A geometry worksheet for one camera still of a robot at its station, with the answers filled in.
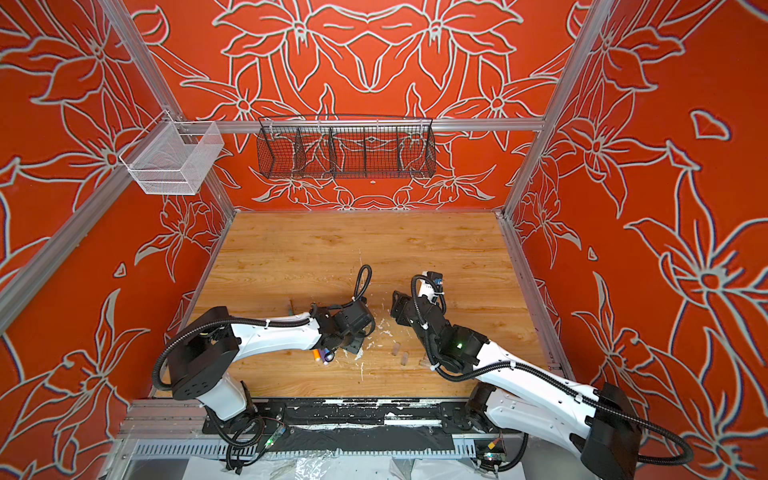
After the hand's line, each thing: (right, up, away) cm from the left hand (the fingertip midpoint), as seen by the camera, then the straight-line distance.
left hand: (359, 335), depth 86 cm
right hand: (+11, +14, -10) cm, 20 cm away
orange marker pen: (-12, -4, -3) cm, 13 cm away
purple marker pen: (-10, -5, -3) cm, 12 cm away
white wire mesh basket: (-59, +54, +6) cm, 81 cm away
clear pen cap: (+11, -3, -2) cm, 12 cm away
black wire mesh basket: (-5, +60, +13) cm, 62 cm away
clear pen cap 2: (+13, -6, -3) cm, 15 cm away
